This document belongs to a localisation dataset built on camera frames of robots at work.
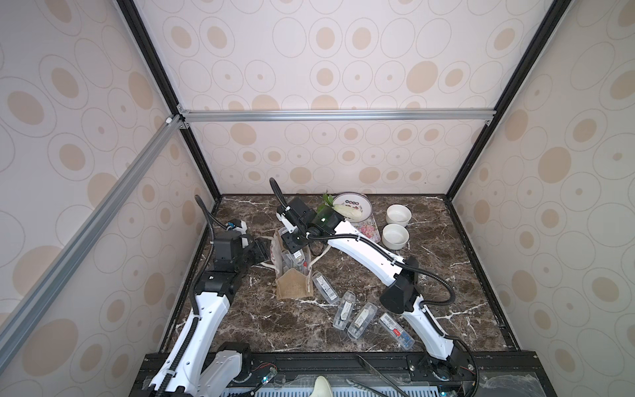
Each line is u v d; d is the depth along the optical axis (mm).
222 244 564
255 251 686
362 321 813
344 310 837
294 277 797
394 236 1033
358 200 1169
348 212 1089
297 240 708
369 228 1070
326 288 891
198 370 426
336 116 913
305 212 627
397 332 794
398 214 1124
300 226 604
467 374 727
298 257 815
